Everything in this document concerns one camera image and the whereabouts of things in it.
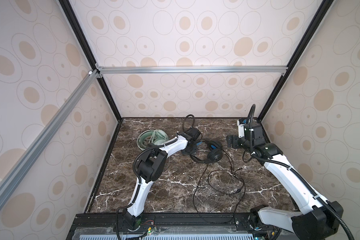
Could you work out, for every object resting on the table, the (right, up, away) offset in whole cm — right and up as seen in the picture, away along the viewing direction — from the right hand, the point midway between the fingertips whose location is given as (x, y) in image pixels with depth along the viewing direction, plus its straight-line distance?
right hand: (235, 135), depth 79 cm
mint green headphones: (-47, -1, +21) cm, 51 cm away
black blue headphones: (-9, -11, +10) cm, 17 cm away
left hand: (-19, -9, +17) cm, 27 cm away
